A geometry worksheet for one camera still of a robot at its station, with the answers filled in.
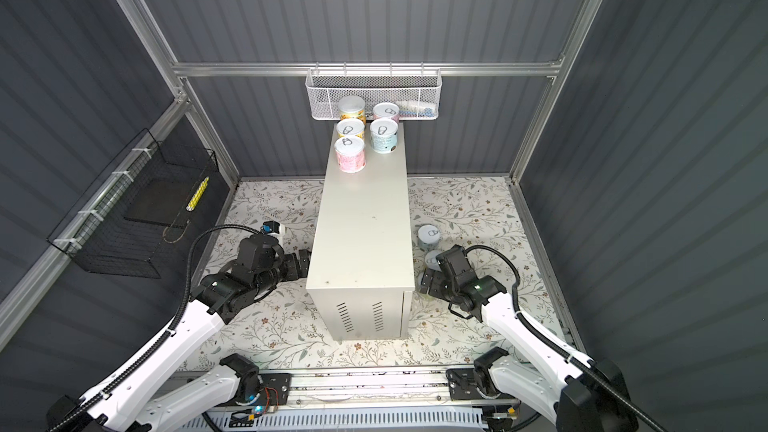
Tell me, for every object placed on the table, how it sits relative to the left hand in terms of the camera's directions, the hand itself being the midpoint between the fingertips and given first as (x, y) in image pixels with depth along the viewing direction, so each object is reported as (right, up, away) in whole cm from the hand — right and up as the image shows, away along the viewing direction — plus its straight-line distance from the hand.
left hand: (299, 256), depth 78 cm
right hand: (+38, -9, +6) cm, 39 cm away
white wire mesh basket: (+34, +62, +46) cm, 84 cm away
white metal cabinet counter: (+19, 0, -22) cm, 29 cm away
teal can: (+33, +1, -10) cm, 35 cm away
